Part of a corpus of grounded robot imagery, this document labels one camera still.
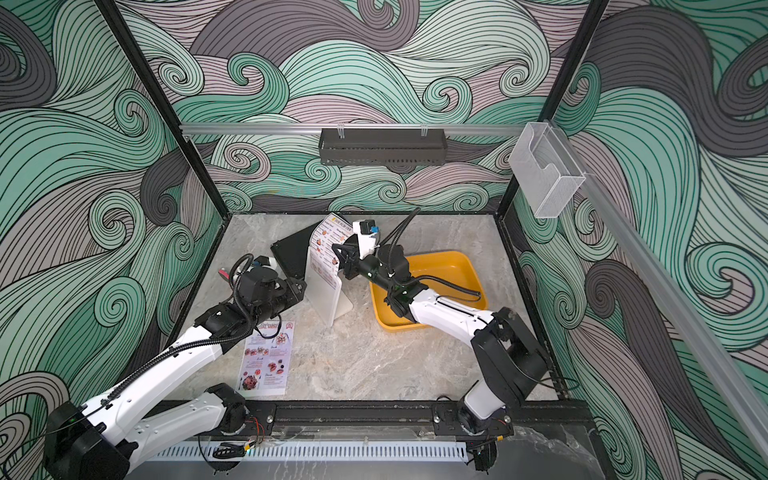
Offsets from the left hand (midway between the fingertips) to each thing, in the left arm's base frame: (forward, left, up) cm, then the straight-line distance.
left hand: (304, 282), depth 78 cm
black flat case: (+24, +11, -16) cm, 30 cm away
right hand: (+5, -8, +9) cm, 13 cm away
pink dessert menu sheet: (-15, +12, -19) cm, 27 cm away
